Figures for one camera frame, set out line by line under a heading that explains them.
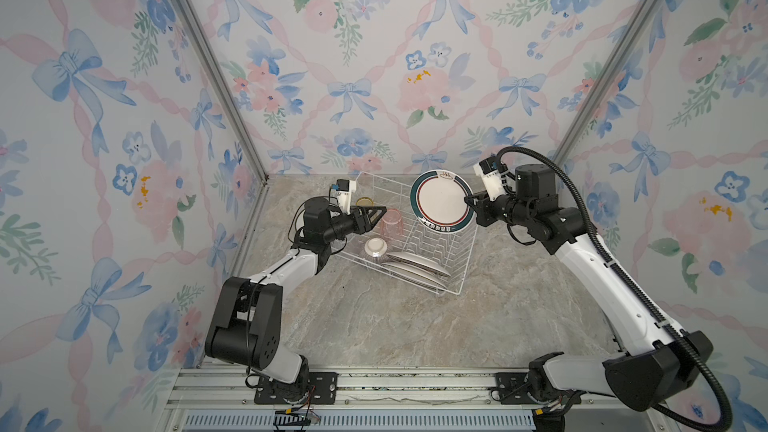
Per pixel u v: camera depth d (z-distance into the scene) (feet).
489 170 2.06
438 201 2.51
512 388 2.41
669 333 1.29
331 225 2.36
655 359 1.24
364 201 3.21
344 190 2.47
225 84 3.04
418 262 2.56
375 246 3.03
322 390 2.42
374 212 2.80
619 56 2.76
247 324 1.56
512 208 1.99
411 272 2.45
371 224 2.49
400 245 3.26
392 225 3.12
